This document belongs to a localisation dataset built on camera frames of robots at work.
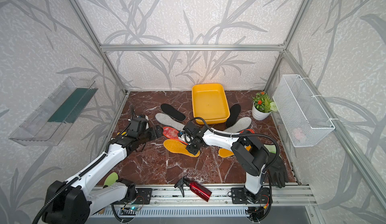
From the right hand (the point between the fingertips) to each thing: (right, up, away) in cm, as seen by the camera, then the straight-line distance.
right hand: (190, 147), depth 89 cm
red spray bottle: (+5, -16, -16) cm, 24 cm away
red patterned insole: (-13, +7, +7) cm, 16 cm away
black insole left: (-14, +19, +19) cm, 31 cm away
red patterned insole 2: (+38, +9, +10) cm, 40 cm away
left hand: (-19, +10, -4) cm, 22 cm away
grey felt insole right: (+33, +12, +11) cm, 36 cm away
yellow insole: (-9, 0, +2) cm, 9 cm away
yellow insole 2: (+20, -3, 0) cm, 21 cm away
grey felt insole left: (-17, +14, +13) cm, 26 cm away
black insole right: (+31, +21, +18) cm, 42 cm away
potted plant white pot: (+45, +25, +4) cm, 52 cm away
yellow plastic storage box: (+12, +27, +22) cm, 37 cm away
